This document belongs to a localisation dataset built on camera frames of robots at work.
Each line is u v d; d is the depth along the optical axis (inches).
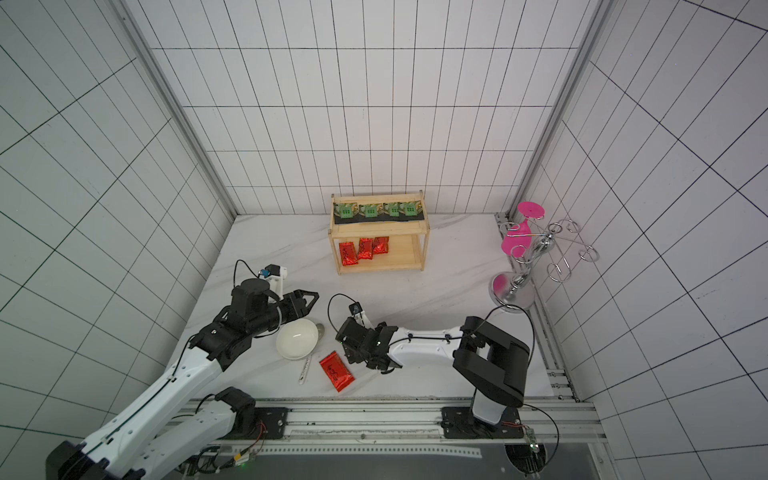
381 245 41.1
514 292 37.4
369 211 36.3
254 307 22.5
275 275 27.5
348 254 40.7
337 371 31.5
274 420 28.7
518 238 34.6
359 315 29.9
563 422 29.3
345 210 36.3
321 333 33.8
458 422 28.8
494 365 17.2
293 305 26.1
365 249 40.6
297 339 33.4
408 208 36.3
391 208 37.0
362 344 25.2
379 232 34.4
